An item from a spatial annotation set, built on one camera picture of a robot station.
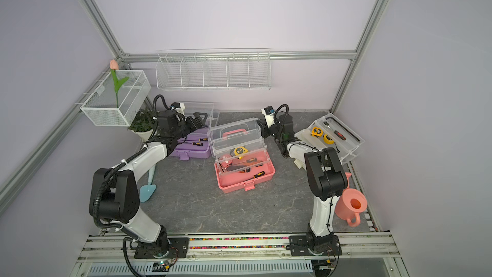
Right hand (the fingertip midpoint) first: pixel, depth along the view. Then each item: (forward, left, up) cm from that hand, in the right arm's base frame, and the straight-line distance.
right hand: (257, 118), depth 94 cm
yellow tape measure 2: (-8, -36, -8) cm, 38 cm away
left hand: (-4, +26, +5) cm, 26 cm away
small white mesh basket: (-1, +61, +14) cm, 63 cm away
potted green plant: (-3, +56, +1) cm, 56 cm away
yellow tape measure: (-2, -31, -8) cm, 32 cm away
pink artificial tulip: (+6, +63, +17) cm, 66 cm away
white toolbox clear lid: (-4, -38, -6) cm, 38 cm away
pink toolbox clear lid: (-14, +9, -4) cm, 17 cm away
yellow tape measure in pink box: (-16, +9, -6) cm, 19 cm away
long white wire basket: (+25, +13, +12) cm, 31 cm away
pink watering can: (-40, -35, -6) cm, 54 cm away
